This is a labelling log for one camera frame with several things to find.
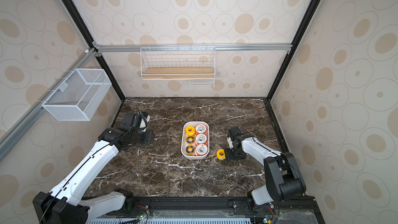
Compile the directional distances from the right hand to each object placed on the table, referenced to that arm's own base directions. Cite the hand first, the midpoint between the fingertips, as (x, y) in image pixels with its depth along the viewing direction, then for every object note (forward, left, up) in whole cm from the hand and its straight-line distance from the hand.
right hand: (231, 157), depth 89 cm
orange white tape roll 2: (+9, +18, +4) cm, 21 cm away
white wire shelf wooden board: (+49, +23, +30) cm, 62 cm away
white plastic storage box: (-1, +21, +1) cm, 21 cm away
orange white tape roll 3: (+3, +17, +3) cm, 18 cm away
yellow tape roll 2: (+1, +6, +1) cm, 6 cm away
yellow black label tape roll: (+10, +25, +1) cm, 27 cm away
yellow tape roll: (+16, +25, +4) cm, 30 cm away
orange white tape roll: (+16, +18, +5) cm, 25 cm away
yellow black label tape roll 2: (+3, +24, +1) cm, 25 cm away
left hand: (+2, +41, +20) cm, 46 cm away
